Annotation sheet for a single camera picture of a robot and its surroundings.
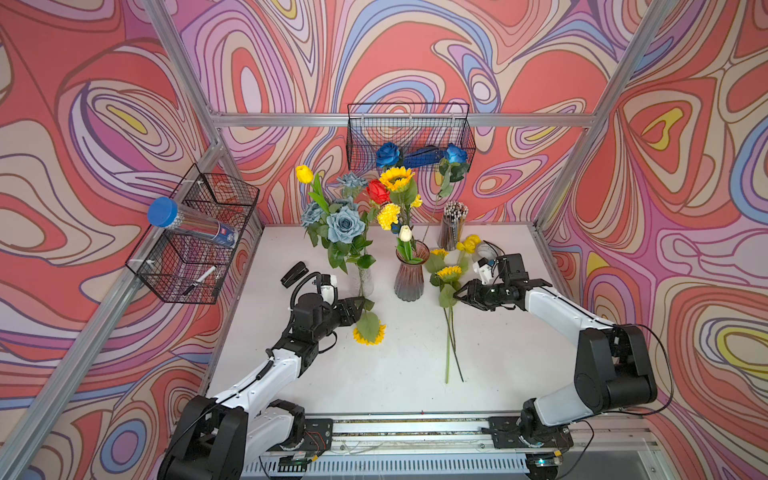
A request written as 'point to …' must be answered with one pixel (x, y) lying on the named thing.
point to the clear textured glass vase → (365, 281)
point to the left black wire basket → (181, 268)
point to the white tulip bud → (404, 243)
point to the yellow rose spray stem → (465, 248)
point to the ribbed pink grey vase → (409, 281)
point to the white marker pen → (199, 280)
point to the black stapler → (296, 272)
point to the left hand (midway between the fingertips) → (361, 301)
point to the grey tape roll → (484, 250)
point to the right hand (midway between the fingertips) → (459, 304)
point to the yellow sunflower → (370, 330)
